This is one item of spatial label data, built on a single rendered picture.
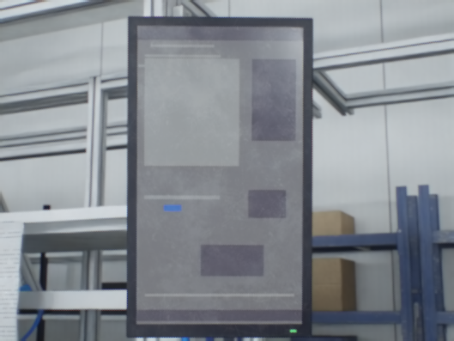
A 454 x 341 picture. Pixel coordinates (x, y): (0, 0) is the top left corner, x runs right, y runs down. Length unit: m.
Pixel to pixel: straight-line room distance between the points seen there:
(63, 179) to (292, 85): 4.83
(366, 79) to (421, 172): 0.76
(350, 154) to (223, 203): 3.76
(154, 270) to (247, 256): 0.15
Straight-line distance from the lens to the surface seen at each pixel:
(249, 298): 1.13
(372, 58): 2.00
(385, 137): 4.82
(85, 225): 1.61
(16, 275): 1.57
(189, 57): 1.13
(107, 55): 5.91
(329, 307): 4.30
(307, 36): 1.14
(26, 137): 3.07
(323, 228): 4.34
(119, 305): 1.54
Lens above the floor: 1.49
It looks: 11 degrees up
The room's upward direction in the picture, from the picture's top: straight up
